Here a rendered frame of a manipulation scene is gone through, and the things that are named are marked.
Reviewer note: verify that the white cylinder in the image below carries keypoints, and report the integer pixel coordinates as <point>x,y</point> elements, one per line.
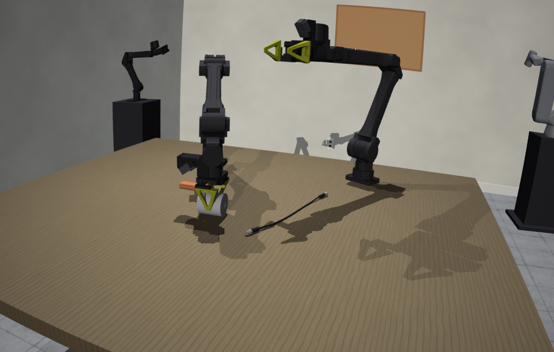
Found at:
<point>219,207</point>

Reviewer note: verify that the orange stepped block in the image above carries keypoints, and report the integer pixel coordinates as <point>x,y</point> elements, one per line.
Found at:
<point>187,185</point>

